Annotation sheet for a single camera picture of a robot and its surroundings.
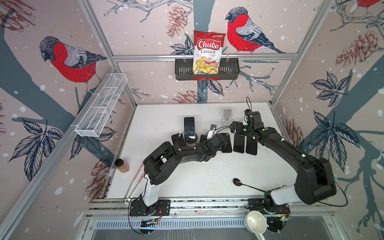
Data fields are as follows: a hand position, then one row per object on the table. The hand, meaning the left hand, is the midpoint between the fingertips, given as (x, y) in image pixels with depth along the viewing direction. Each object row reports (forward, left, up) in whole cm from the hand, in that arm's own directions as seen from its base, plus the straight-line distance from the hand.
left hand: (212, 137), depth 91 cm
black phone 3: (+1, -19, -8) cm, 20 cm away
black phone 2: (+7, +14, +1) cm, 16 cm away
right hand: (+3, -13, +6) cm, 15 cm away
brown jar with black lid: (-17, +51, 0) cm, 54 cm away
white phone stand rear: (+17, -12, -2) cm, 20 cm away
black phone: (-4, +21, +3) cm, 22 cm away
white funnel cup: (-43, -18, -7) cm, 47 cm away
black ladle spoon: (-25, -13, -7) cm, 29 cm away
